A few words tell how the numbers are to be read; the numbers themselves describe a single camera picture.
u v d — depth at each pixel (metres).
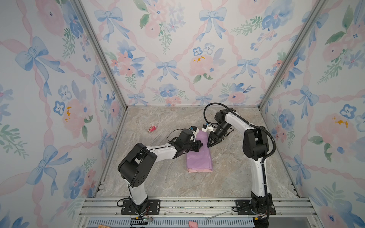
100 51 0.86
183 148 0.72
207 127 0.90
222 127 0.82
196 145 0.80
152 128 1.03
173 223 0.70
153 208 0.74
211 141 0.88
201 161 0.83
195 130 0.83
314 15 0.72
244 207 0.72
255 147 0.59
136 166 0.46
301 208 0.76
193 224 0.68
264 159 0.60
